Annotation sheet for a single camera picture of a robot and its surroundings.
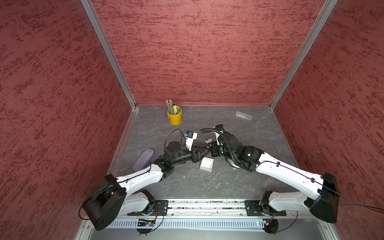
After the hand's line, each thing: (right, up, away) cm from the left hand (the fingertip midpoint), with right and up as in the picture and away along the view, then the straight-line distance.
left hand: (208, 152), depth 74 cm
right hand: (+1, +2, +2) cm, 3 cm away
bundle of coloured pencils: (-23, +24, +29) cm, 44 cm away
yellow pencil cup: (-21, +17, +33) cm, 42 cm away
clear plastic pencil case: (+32, +20, +40) cm, 55 cm away
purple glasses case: (-37, -7, +13) cm, 40 cm away
